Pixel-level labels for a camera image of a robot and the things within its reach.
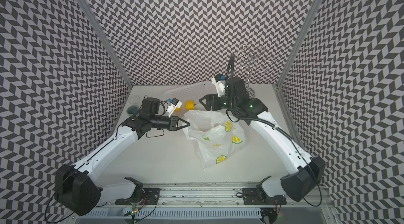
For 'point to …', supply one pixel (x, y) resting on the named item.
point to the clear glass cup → (134, 100)
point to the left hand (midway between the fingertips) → (188, 126)
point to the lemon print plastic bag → (216, 136)
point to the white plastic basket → (193, 91)
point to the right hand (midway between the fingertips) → (206, 103)
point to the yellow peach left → (179, 109)
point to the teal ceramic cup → (132, 110)
